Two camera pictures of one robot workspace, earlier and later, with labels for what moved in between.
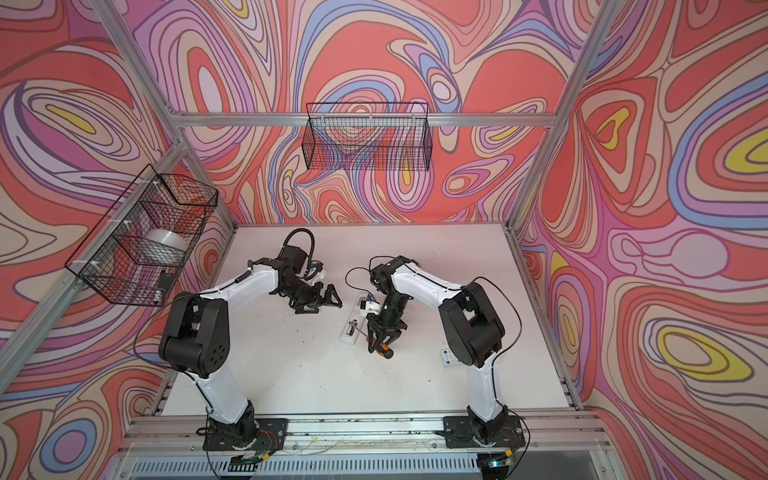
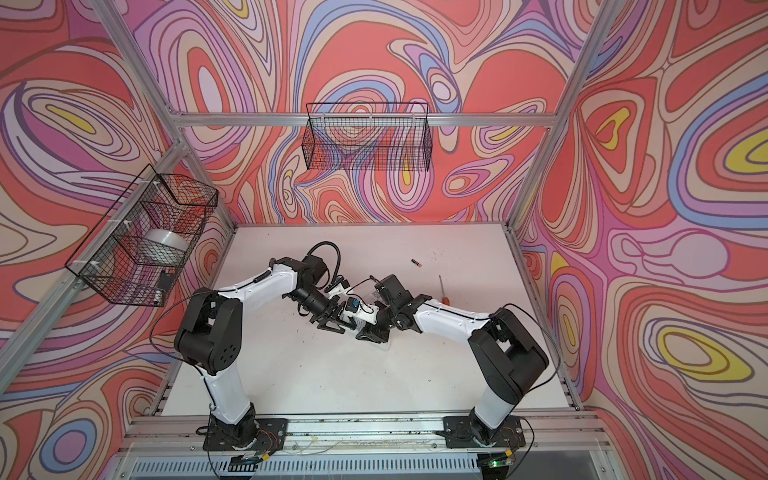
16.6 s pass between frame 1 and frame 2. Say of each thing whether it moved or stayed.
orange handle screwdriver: moved
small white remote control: moved
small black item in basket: stayed
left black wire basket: stayed
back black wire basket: stayed
